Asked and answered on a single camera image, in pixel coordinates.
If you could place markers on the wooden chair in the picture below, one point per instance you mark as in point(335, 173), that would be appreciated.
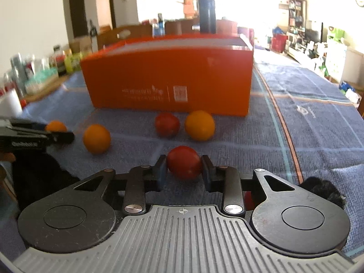
point(122, 35)
point(227, 27)

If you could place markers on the red tomato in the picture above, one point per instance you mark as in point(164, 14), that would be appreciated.
point(167, 124)
point(184, 162)

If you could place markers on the red basket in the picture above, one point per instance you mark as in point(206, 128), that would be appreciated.
point(279, 42)

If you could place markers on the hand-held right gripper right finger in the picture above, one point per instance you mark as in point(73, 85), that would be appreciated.
point(206, 173)

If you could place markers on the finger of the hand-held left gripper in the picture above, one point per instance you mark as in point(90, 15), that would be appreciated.
point(62, 138)

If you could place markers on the teal tissue pack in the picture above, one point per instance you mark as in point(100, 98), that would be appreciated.
point(41, 79)

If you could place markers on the black fuzzy cloth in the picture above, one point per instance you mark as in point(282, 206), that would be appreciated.
point(324, 192)

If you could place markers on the blue patterned tablecloth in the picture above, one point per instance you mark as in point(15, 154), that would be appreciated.
point(298, 125)

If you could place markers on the cluttered bookshelf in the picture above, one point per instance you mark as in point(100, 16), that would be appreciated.
point(297, 12)

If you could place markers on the green panda mug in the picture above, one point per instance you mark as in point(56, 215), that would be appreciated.
point(72, 62)

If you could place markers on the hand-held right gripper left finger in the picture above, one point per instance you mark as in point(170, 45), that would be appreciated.
point(161, 172)

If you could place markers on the person's left hand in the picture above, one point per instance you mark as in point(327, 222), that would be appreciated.
point(6, 157)

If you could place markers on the small orange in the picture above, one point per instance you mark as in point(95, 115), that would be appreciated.
point(57, 125)

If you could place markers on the white rounded object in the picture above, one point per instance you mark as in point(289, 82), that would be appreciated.
point(10, 103)

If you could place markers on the white cabinet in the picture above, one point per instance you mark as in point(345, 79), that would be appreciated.
point(341, 62)

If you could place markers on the large orange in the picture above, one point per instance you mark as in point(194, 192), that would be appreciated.
point(200, 125)
point(96, 139)

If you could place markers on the black-capped bottle with red label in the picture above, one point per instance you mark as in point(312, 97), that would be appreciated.
point(60, 62)

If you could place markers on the orange cardboard box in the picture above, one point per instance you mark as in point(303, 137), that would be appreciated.
point(170, 76)

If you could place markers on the black thermos flask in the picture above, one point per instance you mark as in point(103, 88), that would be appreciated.
point(207, 14)

